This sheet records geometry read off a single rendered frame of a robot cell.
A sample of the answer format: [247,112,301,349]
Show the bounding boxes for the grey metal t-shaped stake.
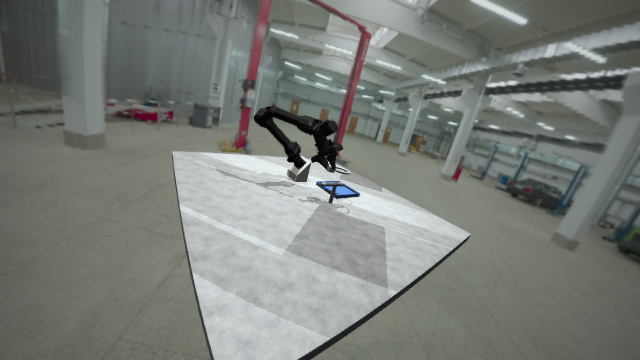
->
[321,182,345,203]

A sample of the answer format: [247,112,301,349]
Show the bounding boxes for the blue tray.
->
[316,181,361,199]

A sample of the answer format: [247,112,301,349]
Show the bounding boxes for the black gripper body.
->
[311,138,343,163]

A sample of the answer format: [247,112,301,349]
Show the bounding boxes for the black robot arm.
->
[254,105,338,169]

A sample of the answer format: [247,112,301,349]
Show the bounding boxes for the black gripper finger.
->
[326,153,338,170]
[317,158,329,170]

